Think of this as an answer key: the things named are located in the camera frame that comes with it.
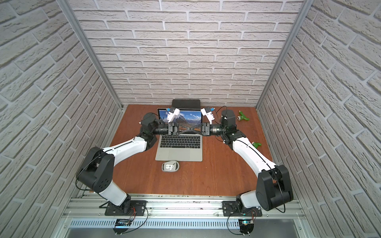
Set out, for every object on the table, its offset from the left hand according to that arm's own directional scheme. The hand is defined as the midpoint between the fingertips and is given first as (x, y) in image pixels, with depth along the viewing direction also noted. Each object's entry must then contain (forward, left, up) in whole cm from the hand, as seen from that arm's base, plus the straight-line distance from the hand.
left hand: (190, 129), depth 71 cm
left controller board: (-36, +34, -32) cm, 59 cm away
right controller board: (-38, -27, -29) cm, 55 cm away
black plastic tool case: (+45, +5, -26) cm, 52 cm away
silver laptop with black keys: (+6, +2, -28) cm, 29 cm away
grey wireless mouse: (-8, +12, -26) cm, 29 cm away
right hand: (+1, -1, -1) cm, 2 cm away
